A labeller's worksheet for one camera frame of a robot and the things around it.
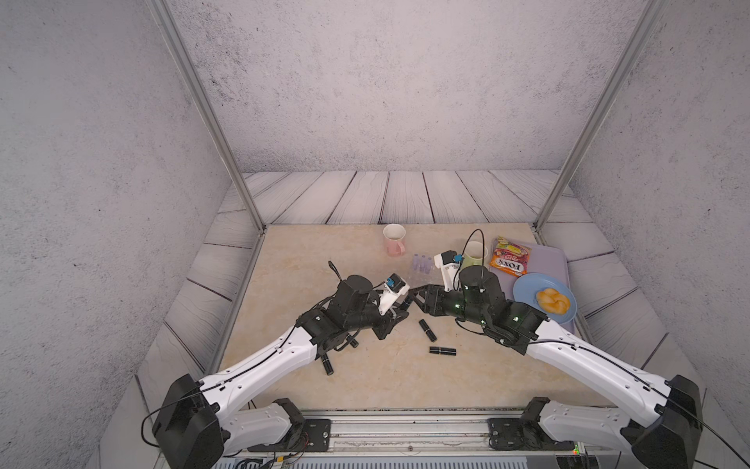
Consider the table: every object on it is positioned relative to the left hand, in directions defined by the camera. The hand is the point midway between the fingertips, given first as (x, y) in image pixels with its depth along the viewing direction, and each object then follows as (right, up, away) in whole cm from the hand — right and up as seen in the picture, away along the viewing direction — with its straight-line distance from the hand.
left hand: (408, 313), depth 74 cm
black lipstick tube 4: (-22, -18, +11) cm, 30 cm away
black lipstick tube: (-1, +2, -1) cm, 2 cm away
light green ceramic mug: (+26, +13, +31) cm, 42 cm away
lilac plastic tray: (+53, +12, +35) cm, 64 cm away
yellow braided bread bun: (+48, -1, +21) cm, 52 cm away
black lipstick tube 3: (-15, -12, +15) cm, 25 cm away
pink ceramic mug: (-2, +21, +34) cm, 41 cm away
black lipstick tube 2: (+8, -10, +18) cm, 22 cm away
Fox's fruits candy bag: (+40, +12, +34) cm, 54 cm away
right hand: (+1, +5, -3) cm, 6 cm away
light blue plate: (+42, +3, +26) cm, 50 cm away
